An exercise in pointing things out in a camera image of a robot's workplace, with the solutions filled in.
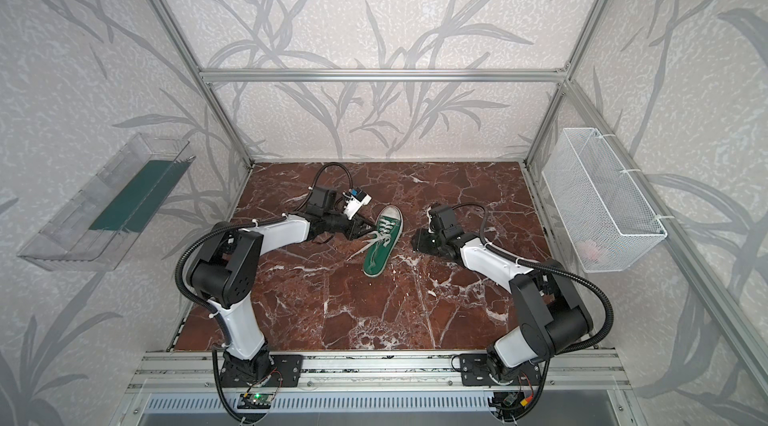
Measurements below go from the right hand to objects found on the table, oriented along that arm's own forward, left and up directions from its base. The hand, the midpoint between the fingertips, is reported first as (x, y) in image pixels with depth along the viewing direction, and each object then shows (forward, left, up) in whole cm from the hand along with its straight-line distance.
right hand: (416, 232), depth 91 cm
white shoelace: (+4, +10, -3) cm, 11 cm away
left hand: (+4, +13, +2) cm, 14 cm away
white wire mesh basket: (-13, -38, +27) cm, 48 cm away
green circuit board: (-42, +40, -8) cm, 59 cm away
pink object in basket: (-13, -42, +13) cm, 46 cm away
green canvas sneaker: (-5, +12, -4) cm, 14 cm away
